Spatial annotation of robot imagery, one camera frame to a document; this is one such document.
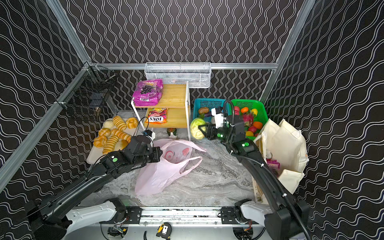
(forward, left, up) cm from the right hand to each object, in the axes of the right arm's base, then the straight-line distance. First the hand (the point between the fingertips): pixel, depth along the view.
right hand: (201, 127), depth 72 cm
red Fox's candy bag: (+18, +26, -10) cm, 33 cm away
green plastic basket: (+37, -43, -30) cm, 64 cm away
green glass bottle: (+13, +17, -19) cm, 28 cm away
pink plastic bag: (-19, +21, -13) cm, 31 cm away
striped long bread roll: (+5, +59, -25) cm, 64 cm away
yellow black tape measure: (-39, +17, -27) cm, 51 cm away
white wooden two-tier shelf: (+18, +13, +3) cm, 23 cm away
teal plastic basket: (+44, -7, -23) cm, 50 cm away
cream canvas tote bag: (-4, -44, -11) cm, 46 cm away
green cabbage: (-3, +3, +1) cm, 4 cm away
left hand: (-10, +16, -7) cm, 20 cm away
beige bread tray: (+1, +67, -28) cm, 72 cm away
